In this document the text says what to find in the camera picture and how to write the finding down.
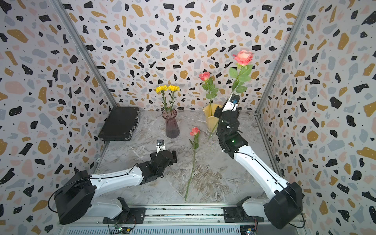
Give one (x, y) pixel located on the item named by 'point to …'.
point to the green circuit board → (121, 230)
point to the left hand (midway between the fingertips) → (170, 151)
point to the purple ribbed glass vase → (172, 127)
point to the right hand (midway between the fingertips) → (228, 100)
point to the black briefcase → (120, 123)
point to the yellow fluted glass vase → (211, 120)
